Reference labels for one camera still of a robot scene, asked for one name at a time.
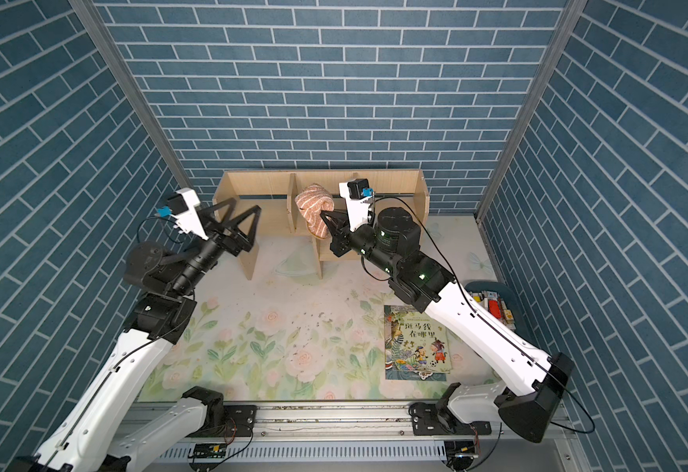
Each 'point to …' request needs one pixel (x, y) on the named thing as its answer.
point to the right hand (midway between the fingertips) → (328, 213)
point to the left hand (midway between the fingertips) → (254, 206)
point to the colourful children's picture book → (417, 345)
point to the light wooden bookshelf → (273, 193)
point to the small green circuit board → (212, 450)
